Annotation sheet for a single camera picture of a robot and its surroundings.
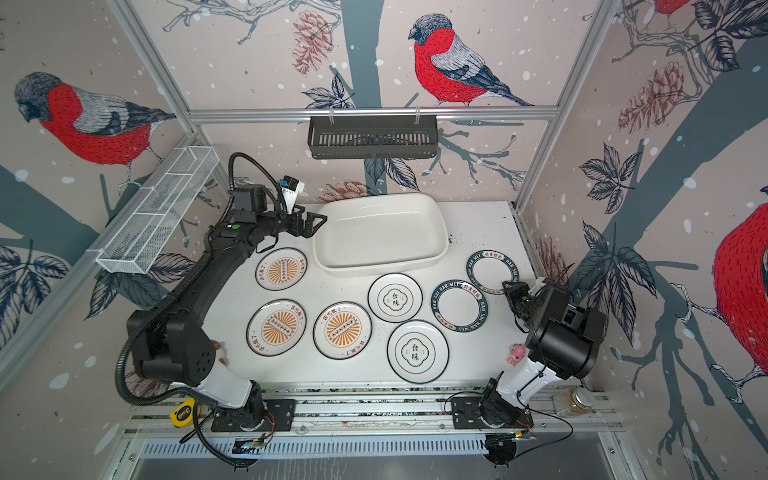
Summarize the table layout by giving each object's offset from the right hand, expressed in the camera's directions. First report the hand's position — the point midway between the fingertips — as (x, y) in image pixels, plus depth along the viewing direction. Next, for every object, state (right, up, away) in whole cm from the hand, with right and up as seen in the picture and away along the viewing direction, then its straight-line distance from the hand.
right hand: (508, 289), depth 94 cm
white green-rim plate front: (-30, -16, -11) cm, 36 cm away
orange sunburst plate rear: (-77, +5, +9) cm, 78 cm away
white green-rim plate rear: (-36, -3, +1) cm, 37 cm away
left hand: (-60, +24, -13) cm, 66 cm away
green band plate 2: (-16, -5, -2) cm, 17 cm away
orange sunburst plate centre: (-53, -11, -6) cm, 54 cm away
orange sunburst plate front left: (-73, -11, -6) cm, 74 cm away
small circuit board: (-73, -34, -23) cm, 84 cm away
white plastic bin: (-42, +18, +17) cm, 49 cm away
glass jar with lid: (+4, -20, -27) cm, 34 cm away
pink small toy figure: (-2, -15, -13) cm, 20 cm away
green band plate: (-4, +5, +8) cm, 10 cm away
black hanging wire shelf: (-45, +54, +13) cm, 71 cm away
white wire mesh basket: (-101, +19, -21) cm, 104 cm away
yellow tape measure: (-90, -27, -22) cm, 96 cm away
